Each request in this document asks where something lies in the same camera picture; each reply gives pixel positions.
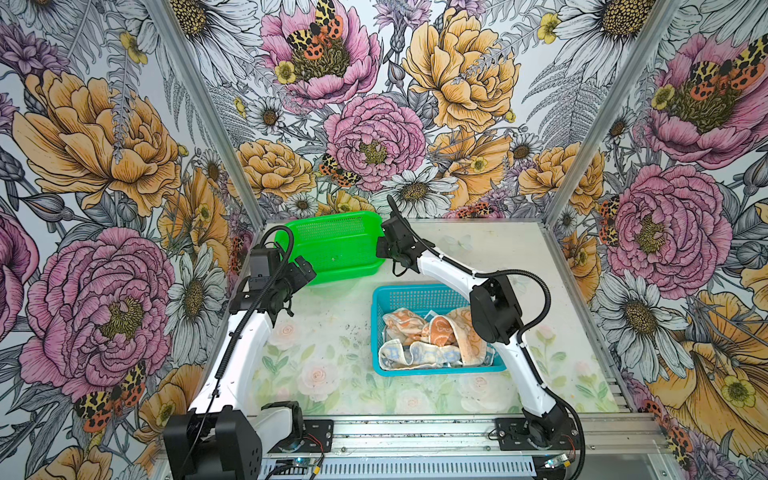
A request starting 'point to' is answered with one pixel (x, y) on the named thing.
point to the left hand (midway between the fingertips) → (300, 282)
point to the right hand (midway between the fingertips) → (383, 250)
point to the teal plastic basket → (423, 299)
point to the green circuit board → (303, 461)
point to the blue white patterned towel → (393, 356)
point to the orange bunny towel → (440, 332)
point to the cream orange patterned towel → (408, 327)
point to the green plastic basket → (337, 246)
